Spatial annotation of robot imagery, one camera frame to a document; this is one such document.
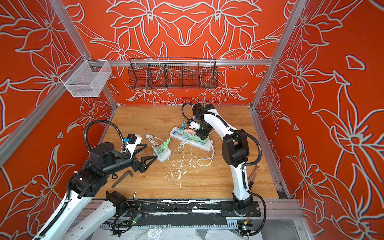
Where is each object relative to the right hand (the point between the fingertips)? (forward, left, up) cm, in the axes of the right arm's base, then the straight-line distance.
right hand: (203, 133), depth 92 cm
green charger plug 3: (-2, +4, -3) cm, 6 cm away
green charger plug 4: (-4, -1, -2) cm, 5 cm away
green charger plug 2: (-1, +8, -2) cm, 8 cm away
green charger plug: (+3, +15, -2) cm, 15 cm away
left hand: (-21, +26, +18) cm, 38 cm away
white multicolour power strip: (-6, -2, -6) cm, 9 cm away
